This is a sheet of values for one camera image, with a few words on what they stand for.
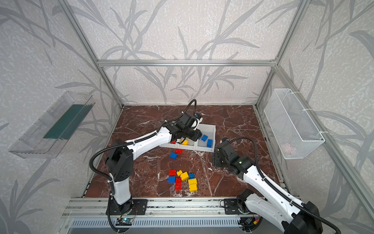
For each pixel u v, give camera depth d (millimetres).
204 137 988
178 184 805
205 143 980
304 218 387
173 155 927
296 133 606
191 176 832
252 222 705
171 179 825
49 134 642
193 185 801
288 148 720
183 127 670
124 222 716
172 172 848
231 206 734
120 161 475
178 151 935
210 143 938
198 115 782
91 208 755
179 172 846
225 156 609
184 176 824
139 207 733
